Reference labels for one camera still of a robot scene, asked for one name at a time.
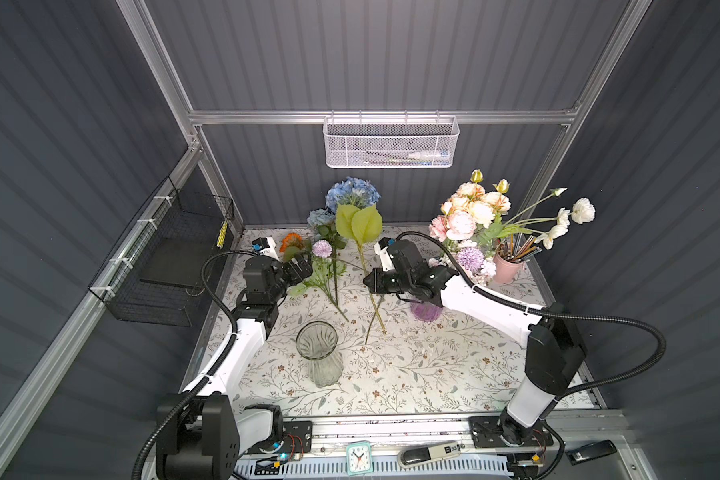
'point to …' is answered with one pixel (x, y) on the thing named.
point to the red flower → (376, 313)
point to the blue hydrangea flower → (357, 218)
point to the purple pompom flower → (324, 271)
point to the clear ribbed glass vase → (317, 341)
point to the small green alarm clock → (359, 454)
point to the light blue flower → (321, 217)
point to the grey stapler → (422, 455)
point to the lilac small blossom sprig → (471, 259)
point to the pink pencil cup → (505, 272)
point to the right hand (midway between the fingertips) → (365, 283)
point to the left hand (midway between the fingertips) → (297, 257)
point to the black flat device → (591, 451)
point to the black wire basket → (155, 273)
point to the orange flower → (292, 239)
